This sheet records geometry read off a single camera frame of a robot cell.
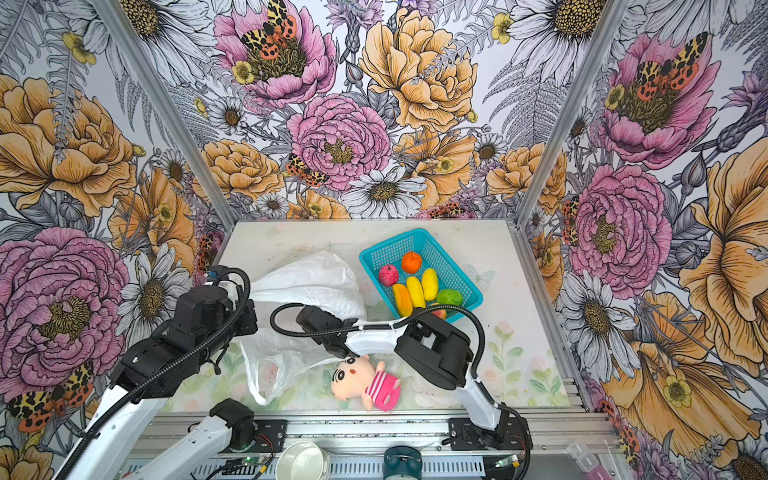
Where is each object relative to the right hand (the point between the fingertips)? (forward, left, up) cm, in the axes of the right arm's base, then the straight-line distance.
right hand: (322, 320), depth 91 cm
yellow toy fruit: (+13, -34, 0) cm, 36 cm away
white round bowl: (-34, +1, -4) cm, 34 cm away
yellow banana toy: (+6, -24, +1) cm, 25 cm away
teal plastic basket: (+24, -21, +2) cm, 32 cm away
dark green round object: (-36, -22, +5) cm, 42 cm away
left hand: (-9, +11, +21) cm, 25 cm away
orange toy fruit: (+19, -28, +2) cm, 34 cm away
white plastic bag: (+3, -3, +17) cm, 18 cm away
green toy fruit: (+5, -38, +3) cm, 39 cm away
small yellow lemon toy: (+9, -29, +1) cm, 30 cm away
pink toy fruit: (+15, -20, +2) cm, 25 cm away
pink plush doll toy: (-18, -12, +4) cm, 22 cm away
